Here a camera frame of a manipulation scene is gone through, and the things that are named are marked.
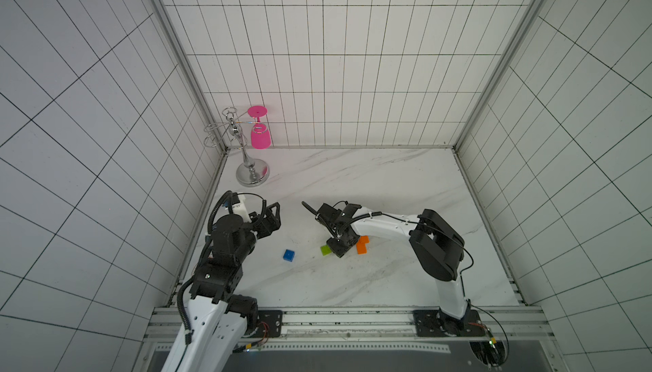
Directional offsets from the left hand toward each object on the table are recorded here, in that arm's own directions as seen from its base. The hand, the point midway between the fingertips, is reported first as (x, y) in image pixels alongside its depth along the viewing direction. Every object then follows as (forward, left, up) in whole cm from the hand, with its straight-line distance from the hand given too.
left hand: (267, 213), depth 75 cm
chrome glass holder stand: (+31, +16, -20) cm, 40 cm away
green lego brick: (-4, -17, -18) cm, 26 cm away
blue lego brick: (-6, -5, -19) cm, 20 cm away
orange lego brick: (-2, -30, -19) cm, 36 cm away
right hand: (0, -22, -21) cm, 31 cm away
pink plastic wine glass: (+38, +10, -6) cm, 40 cm away
